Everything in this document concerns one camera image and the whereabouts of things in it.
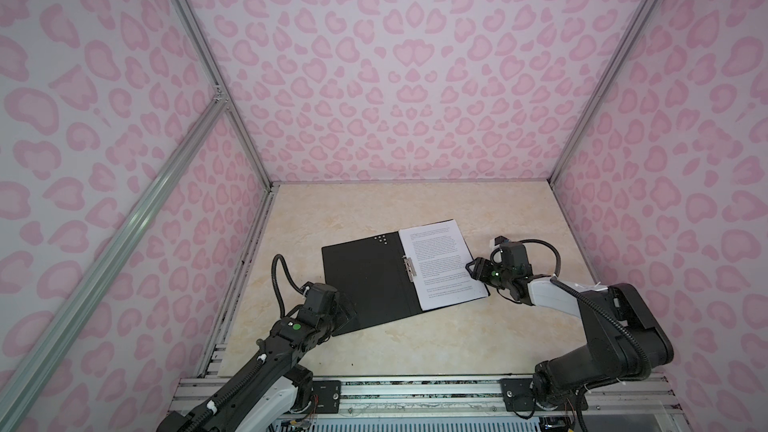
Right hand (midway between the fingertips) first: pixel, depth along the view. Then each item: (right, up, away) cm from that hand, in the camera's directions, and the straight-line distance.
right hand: (473, 267), depth 93 cm
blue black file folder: (-30, -4, +2) cm, 30 cm away
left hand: (-37, -11, -8) cm, 40 cm away
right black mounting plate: (+6, -27, -19) cm, 34 cm away
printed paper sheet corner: (-11, +3, +5) cm, 12 cm away
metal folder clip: (-20, -1, +3) cm, 20 cm away
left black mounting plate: (-41, -27, -19) cm, 53 cm away
